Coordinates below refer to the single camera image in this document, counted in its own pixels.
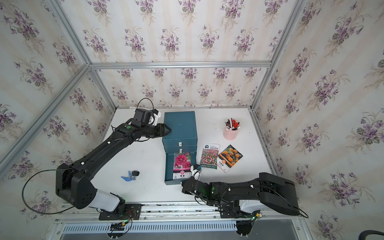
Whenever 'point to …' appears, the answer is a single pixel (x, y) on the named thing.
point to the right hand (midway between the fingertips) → (181, 186)
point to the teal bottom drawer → (169, 169)
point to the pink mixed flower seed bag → (209, 156)
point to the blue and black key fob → (132, 176)
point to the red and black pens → (232, 124)
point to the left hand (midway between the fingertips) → (169, 132)
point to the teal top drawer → (178, 142)
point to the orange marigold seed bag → (228, 157)
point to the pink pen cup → (230, 131)
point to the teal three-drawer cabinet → (179, 135)
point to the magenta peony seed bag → (182, 162)
